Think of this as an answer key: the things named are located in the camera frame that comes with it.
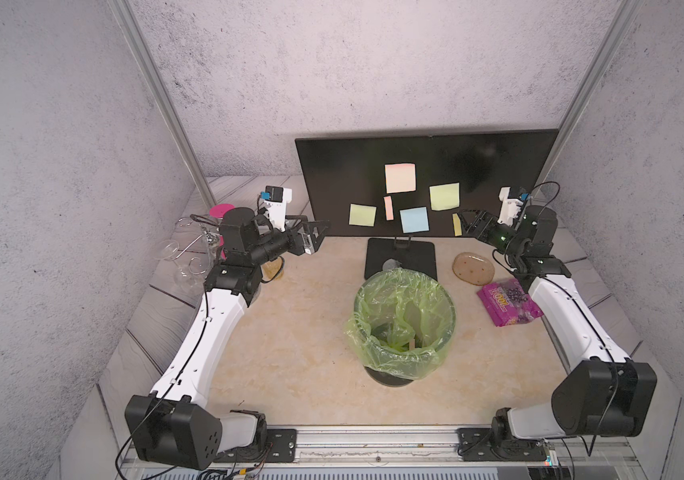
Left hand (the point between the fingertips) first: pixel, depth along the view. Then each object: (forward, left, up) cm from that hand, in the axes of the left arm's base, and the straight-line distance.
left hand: (322, 222), depth 69 cm
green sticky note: (+17, -10, -13) cm, 23 cm away
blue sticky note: (+14, -25, -13) cm, 32 cm away
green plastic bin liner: (-9, -21, -30) cm, 38 cm away
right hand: (+7, -36, -4) cm, 37 cm away
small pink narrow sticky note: (+15, -17, -8) cm, 24 cm away
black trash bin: (-8, -21, -30) cm, 38 cm away
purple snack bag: (-2, -55, -33) cm, 64 cm away
